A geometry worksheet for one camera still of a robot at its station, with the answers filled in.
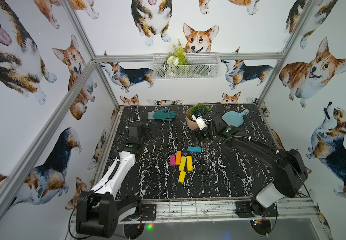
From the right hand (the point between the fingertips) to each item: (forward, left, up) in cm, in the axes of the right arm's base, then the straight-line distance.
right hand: (191, 131), depth 82 cm
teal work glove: (+28, +21, -18) cm, 39 cm away
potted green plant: (+20, -4, -3) cm, 21 cm away
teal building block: (-1, -4, -18) cm, 19 cm away
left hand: (+4, +25, +1) cm, 26 cm away
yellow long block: (-11, +1, -19) cm, 22 cm away
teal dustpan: (+25, -33, -20) cm, 46 cm away
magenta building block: (-9, +11, -17) cm, 23 cm away
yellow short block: (-19, +5, -18) cm, 26 cm away
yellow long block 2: (-11, +5, -19) cm, 22 cm away
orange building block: (-7, +8, -18) cm, 21 cm away
